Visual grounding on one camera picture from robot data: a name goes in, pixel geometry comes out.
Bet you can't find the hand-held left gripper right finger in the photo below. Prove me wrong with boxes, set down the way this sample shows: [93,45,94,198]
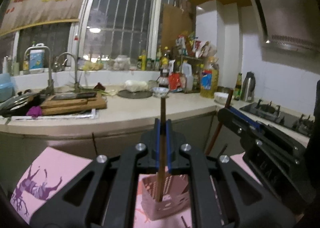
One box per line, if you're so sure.
[166,119,297,228]

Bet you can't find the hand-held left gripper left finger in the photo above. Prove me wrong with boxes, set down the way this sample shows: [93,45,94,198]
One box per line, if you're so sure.
[29,118,162,228]

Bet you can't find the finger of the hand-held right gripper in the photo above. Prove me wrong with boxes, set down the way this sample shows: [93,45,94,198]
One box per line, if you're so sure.
[217,108,259,143]
[229,106,265,130]

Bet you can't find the reddish brown single chopstick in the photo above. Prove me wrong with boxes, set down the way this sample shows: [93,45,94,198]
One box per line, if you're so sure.
[205,89,235,155]

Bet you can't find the light brown single chopstick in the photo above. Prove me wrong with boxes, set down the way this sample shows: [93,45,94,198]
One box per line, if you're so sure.
[156,97,167,203]

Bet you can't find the pink perforated utensil holder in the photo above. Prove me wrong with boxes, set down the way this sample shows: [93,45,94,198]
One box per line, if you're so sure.
[137,173,192,221]

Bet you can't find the white ceramic bowl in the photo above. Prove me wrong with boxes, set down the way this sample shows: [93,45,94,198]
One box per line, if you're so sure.
[214,92,232,105]

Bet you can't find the black gas stove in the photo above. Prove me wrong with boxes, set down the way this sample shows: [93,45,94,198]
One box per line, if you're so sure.
[239,99,315,137]

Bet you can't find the steel thermos kettle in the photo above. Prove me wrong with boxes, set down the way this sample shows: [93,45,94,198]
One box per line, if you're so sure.
[241,72,257,103]

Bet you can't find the dark green glass bottle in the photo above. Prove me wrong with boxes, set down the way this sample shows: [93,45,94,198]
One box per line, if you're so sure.
[234,73,243,101]

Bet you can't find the large cooking oil bottle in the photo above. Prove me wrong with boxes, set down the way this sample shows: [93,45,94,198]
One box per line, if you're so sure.
[200,63,220,99]

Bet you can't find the small blue patterned bowl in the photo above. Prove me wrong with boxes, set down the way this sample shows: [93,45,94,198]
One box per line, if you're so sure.
[153,87,170,98]

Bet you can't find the round dark chopping board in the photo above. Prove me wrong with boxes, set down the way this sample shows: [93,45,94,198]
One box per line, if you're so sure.
[117,89,153,99]

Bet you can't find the white plastic jug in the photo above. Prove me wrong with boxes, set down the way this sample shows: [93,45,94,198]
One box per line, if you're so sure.
[181,60,193,91]

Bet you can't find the white plastic food bag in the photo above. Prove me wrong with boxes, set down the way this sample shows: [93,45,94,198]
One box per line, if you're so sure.
[124,80,148,92]

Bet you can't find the red snack packet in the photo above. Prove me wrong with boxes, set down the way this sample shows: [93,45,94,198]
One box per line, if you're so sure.
[169,72,187,93]

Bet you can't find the dark soy sauce bottle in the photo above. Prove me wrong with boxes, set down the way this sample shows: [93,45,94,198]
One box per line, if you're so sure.
[159,67,171,89]

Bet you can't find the pile of snack packets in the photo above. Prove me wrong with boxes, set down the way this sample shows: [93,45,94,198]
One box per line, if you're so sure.
[175,30,217,59]

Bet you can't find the row of condiment bottles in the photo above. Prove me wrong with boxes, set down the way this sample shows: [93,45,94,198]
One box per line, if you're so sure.
[138,45,177,72]

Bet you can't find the wooden cutting board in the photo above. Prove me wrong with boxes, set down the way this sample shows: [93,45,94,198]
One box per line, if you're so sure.
[40,93,108,116]

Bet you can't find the clear plastic food bags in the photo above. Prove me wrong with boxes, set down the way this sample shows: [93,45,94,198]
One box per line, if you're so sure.
[81,54,132,71]

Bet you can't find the pink deer print tablecloth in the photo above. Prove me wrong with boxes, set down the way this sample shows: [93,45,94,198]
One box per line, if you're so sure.
[10,146,264,228]

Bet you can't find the kitchen knife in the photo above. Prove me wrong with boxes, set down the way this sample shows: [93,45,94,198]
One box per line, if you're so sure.
[51,92,97,101]

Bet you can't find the white drain tray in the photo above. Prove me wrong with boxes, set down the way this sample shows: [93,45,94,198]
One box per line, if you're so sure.
[10,108,100,121]

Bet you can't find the brown wooden board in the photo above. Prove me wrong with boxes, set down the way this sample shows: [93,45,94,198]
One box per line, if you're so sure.
[160,3,197,51]

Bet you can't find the steel range hood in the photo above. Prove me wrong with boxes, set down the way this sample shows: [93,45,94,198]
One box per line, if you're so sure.
[244,0,320,52]

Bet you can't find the steel sink faucet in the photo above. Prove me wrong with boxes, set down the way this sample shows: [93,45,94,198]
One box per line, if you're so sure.
[52,52,82,93]
[23,45,55,95]

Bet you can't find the purple cloth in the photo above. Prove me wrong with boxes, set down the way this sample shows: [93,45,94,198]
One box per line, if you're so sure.
[26,105,42,118]

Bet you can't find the barred window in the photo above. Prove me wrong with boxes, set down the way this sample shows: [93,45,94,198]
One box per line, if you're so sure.
[77,0,160,63]

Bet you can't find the glass pot lid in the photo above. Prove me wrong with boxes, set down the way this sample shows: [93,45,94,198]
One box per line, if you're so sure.
[0,92,42,111]

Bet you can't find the blue label detergent jug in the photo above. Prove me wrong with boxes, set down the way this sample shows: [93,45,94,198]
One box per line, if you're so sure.
[29,42,47,70]

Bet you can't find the blue plastic basin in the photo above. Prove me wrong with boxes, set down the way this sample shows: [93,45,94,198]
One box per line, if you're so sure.
[0,73,16,103]

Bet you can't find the fruit print window curtain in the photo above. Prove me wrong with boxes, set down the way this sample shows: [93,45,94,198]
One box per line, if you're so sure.
[0,0,100,36]

